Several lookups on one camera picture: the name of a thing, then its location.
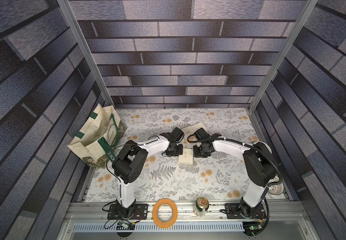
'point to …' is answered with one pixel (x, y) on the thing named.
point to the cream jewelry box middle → (187, 131)
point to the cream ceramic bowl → (268, 147)
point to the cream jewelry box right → (196, 127)
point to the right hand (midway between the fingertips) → (194, 154)
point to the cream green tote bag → (96, 142)
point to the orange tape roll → (157, 221)
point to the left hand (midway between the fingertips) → (181, 153)
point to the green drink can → (202, 205)
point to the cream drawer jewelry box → (187, 158)
